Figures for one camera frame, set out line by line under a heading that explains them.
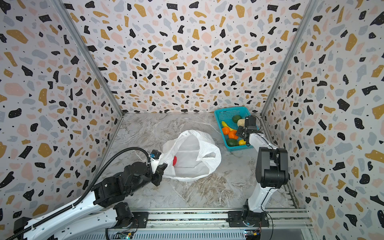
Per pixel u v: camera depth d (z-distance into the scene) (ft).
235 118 3.74
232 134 3.37
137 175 1.62
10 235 1.27
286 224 2.49
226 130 3.47
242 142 3.29
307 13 2.40
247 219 2.21
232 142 3.23
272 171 1.64
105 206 1.60
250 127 2.51
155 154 1.92
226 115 4.11
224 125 3.65
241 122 3.60
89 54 2.83
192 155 3.20
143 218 2.44
